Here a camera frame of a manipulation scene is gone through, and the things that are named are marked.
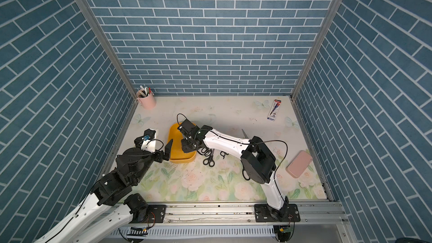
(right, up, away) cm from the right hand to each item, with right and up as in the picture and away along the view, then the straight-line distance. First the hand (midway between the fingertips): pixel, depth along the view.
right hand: (187, 148), depth 86 cm
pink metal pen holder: (-32, +25, +26) cm, 48 cm away
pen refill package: (+53, +20, +26) cm, 62 cm away
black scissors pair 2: (+9, -4, +8) cm, 13 cm away
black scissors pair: (+12, -8, +5) cm, 15 cm away
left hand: (-5, +8, -15) cm, 18 cm away
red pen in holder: (-30, +33, +23) cm, 50 cm away
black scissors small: (+19, -5, +7) cm, 21 cm away
